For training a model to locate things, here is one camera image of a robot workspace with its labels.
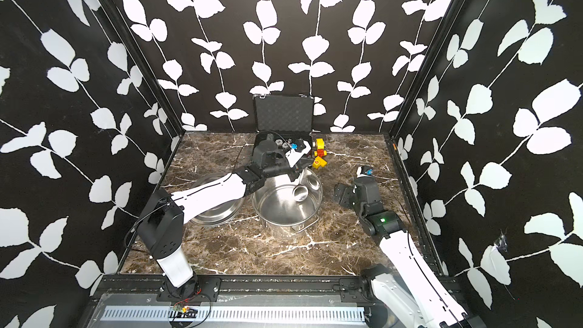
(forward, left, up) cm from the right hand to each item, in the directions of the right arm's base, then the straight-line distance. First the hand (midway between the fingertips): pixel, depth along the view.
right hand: (344, 184), depth 79 cm
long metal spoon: (+5, +16, -14) cm, 22 cm away
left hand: (+6, +11, +7) cm, 15 cm away
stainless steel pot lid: (-5, +47, -15) cm, 50 cm away
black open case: (+42, +22, -8) cm, 49 cm away
